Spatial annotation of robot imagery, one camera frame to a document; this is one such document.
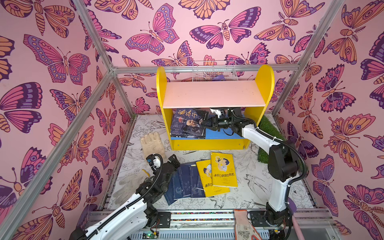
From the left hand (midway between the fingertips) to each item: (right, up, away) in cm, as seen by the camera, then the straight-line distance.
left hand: (173, 157), depth 80 cm
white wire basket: (+24, +49, +15) cm, 56 cm away
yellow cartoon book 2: (+17, -8, +8) cm, 21 cm away
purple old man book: (+6, +19, +6) cm, 21 cm away
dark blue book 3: (+13, -18, +2) cm, 22 cm away
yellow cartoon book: (+29, -9, +8) cm, 31 cm away
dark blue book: (+2, -16, +3) cm, 16 cm away
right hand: (+16, +19, +2) cm, 25 cm away
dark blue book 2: (+6, -11, +7) cm, 14 cm away
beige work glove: (-18, +4, +23) cm, 29 cm away
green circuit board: (-11, -36, -7) cm, 38 cm away
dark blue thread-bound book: (-2, -20, +2) cm, 20 cm away
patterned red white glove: (+35, -32, -10) cm, 48 cm away
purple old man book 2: (+13, +13, +2) cm, 19 cm away
